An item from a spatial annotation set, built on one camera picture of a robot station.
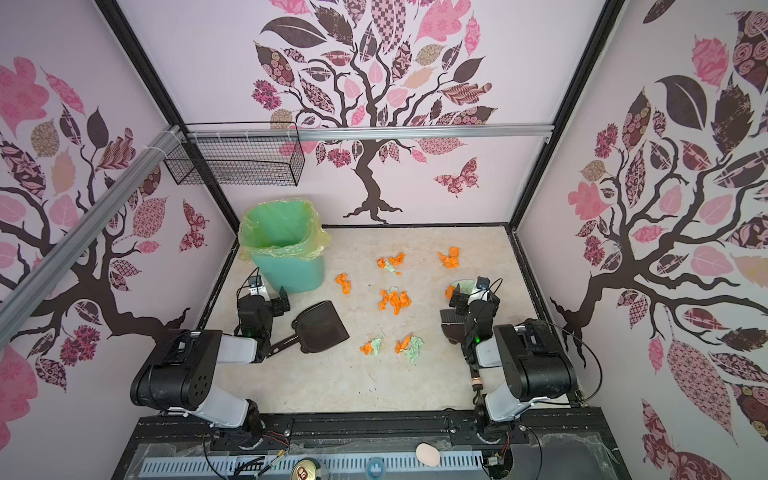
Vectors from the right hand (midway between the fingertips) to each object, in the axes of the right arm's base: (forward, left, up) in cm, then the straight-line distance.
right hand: (475, 285), depth 91 cm
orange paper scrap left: (+9, +44, -8) cm, 46 cm away
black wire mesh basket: (+36, +73, +26) cm, 85 cm away
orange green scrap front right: (-16, +20, -8) cm, 27 cm away
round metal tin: (-46, +45, +3) cm, 64 cm away
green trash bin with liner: (+18, +63, +3) cm, 66 cm away
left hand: (0, +66, -2) cm, 66 cm away
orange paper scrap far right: (+16, +3, -8) cm, 19 cm away
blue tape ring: (-46, +31, -9) cm, 56 cm away
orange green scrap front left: (-16, +32, -7) cm, 37 cm away
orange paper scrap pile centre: (0, +25, -8) cm, 26 cm away
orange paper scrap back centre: (+15, +27, -8) cm, 32 cm away
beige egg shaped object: (-43, +18, -7) cm, 47 cm away
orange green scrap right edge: (+3, +7, -9) cm, 11 cm away
